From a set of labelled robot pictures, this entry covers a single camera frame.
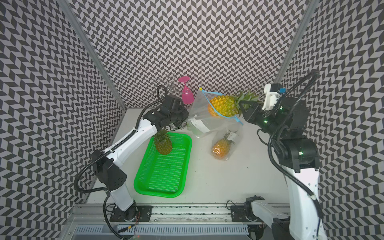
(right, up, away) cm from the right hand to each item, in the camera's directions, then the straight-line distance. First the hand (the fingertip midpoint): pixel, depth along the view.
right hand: (242, 107), depth 55 cm
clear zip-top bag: (-14, -5, +14) cm, 21 cm away
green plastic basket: (-35, -36, +30) cm, 59 cm away
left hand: (-21, -2, +25) cm, 33 cm away
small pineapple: (-3, -21, +33) cm, 39 cm away
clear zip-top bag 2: (-5, -14, +36) cm, 39 cm away
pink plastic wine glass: (-24, +12, +42) cm, 50 cm away
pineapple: (-37, -18, +31) cm, 51 cm away
